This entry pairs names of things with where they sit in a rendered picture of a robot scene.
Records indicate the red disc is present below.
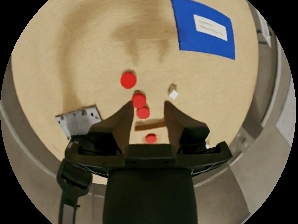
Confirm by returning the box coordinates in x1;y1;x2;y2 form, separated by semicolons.
136;106;150;120
145;133;157;143
120;73;136;89
132;93;146;108

